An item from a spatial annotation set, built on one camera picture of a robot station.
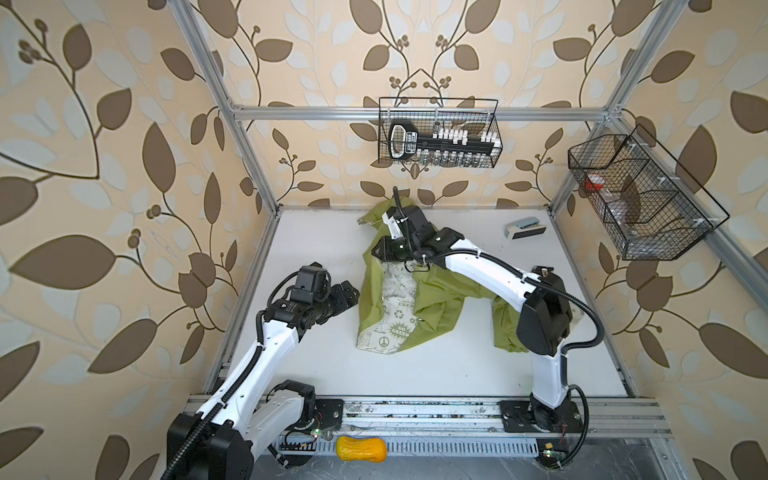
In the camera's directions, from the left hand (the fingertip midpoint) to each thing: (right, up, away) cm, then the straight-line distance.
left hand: (352, 295), depth 81 cm
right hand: (+6, +12, +2) cm, 13 cm away
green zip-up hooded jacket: (+15, -6, +13) cm, 21 cm away
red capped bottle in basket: (+66, +31, 0) cm, 73 cm away
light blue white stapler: (+61, +19, +30) cm, 71 cm away
